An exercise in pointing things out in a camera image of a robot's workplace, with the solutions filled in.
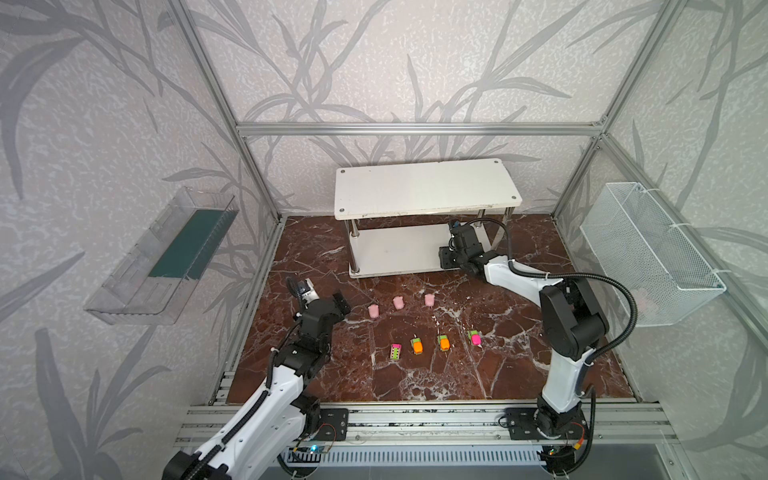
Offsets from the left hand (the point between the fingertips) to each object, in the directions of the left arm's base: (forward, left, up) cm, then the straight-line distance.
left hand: (333, 286), depth 83 cm
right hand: (+19, -34, -4) cm, 39 cm away
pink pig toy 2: (+2, -19, -13) cm, 23 cm away
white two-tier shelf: (+10, -19, +19) cm, 28 cm away
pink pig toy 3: (+2, -28, -12) cm, 31 cm away
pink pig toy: (-1, -11, -13) cm, 17 cm away
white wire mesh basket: (0, -72, +22) cm, 76 cm away
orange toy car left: (-13, -24, -11) cm, 30 cm away
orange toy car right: (-12, -32, -11) cm, 35 cm away
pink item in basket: (-8, -80, +8) cm, 80 cm away
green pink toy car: (-14, -18, -11) cm, 25 cm away
